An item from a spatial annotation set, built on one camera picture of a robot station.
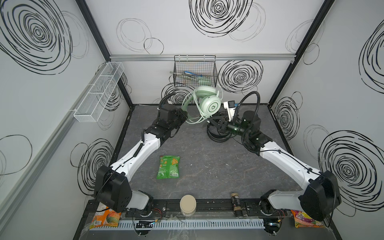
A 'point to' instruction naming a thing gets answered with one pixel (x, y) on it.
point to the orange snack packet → (105, 217)
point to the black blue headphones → (217, 134)
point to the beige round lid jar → (188, 204)
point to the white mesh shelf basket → (92, 106)
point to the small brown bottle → (237, 208)
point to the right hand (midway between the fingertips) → (207, 119)
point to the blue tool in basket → (185, 72)
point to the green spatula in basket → (202, 81)
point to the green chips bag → (169, 167)
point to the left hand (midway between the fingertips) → (189, 110)
